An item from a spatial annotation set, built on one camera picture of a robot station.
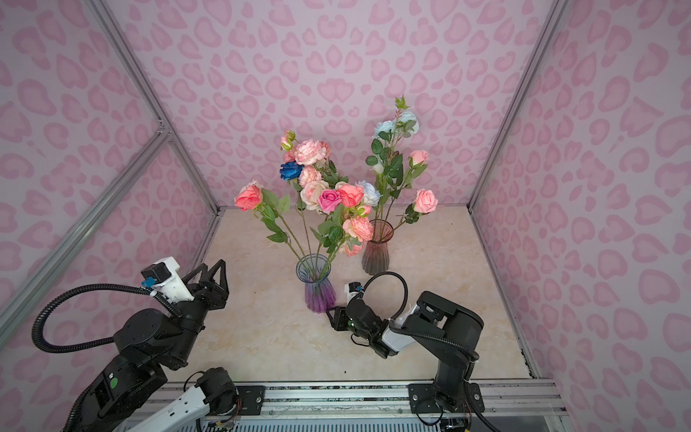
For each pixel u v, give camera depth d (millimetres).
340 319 783
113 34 720
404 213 718
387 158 798
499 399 749
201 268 596
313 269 768
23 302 517
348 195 617
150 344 397
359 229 607
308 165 641
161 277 482
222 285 566
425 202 618
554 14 694
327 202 588
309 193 649
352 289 815
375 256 1025
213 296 525
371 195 645
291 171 709
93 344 418
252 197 643
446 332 470
